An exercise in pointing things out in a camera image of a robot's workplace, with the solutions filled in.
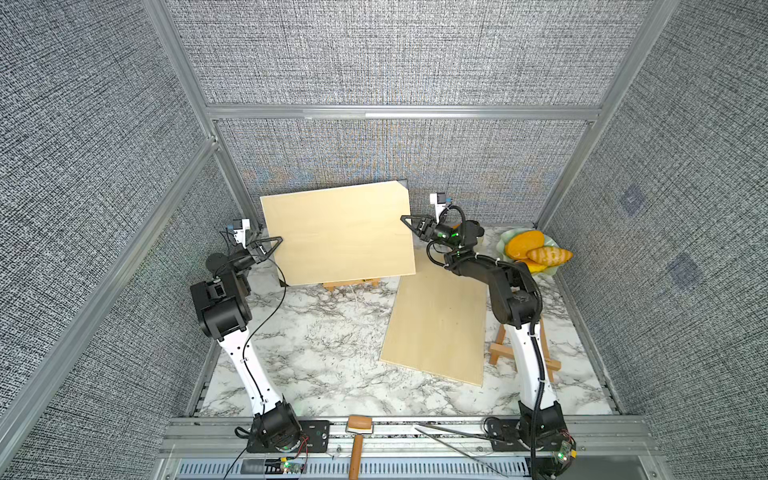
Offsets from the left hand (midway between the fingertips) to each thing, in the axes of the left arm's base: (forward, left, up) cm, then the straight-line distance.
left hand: (285, 239), depth 93 cm
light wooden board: (-23, -46, -15) cm, 53 cm away
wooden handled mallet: (-49, -22, -16) cm, 56 cm away
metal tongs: (-51, -39, -17) cm, 66 cm away
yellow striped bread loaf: (-3, -86, -9) cm, 86 cm away
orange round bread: (+4, -79, -10) cm, 80 cm away
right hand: (+1, -36, +9) cm, 37 cm away
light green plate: (-7, -86, -12) cm, 87 cm away
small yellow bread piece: (-5, -81, -12) cm, 82 cm away
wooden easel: (-7, -13, -16) cm, 22 cm away
